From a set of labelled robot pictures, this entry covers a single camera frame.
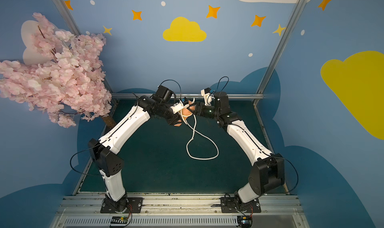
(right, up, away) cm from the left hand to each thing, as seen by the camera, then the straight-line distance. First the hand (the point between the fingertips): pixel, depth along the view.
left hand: (179, 114), depth 81 cm
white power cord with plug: (+8, -13, +3) cm, 15 cm away
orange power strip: (+4, +1, -6) cm, 7 cm away
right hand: (+7, +4, -3) cm, 9 cm away
